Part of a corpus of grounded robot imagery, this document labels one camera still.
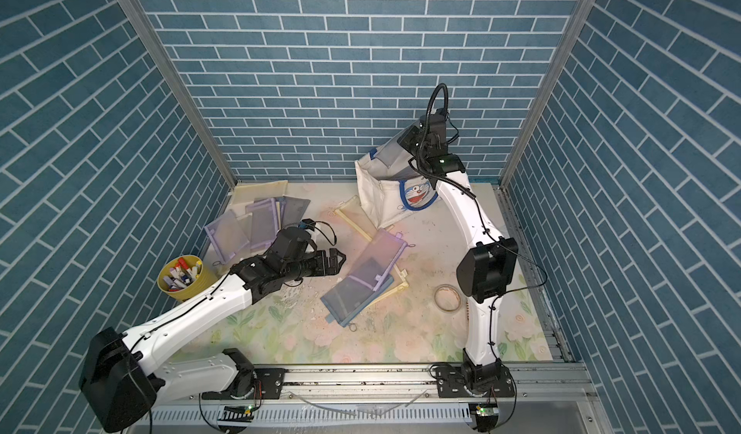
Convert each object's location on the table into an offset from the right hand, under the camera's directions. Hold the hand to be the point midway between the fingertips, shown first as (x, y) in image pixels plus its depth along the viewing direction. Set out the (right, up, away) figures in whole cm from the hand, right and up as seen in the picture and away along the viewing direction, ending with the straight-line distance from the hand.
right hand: (406, 131), depth 84 cm
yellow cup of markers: (-63, -42, -3) cm, 76 cm away
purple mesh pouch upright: (-51, -28, +21) cm, 62 cm away
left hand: (-19, -37, -5) cm, 42 cm away
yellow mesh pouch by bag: (-19, -24, +28) cm, 42 cm away
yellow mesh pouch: (-2, -48, +7) cm, 49 cm away
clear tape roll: (+13, -51, +5) cm, 53 cm away
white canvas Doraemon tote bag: (-6, -19, +12) cm, 24 cm away
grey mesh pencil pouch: (-4, -6, +7) cm, 10 cm away
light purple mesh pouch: (-9, -40, +12) cm, 43 cm away
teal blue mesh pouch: (-18, -51, +5) cm, 54 cm away
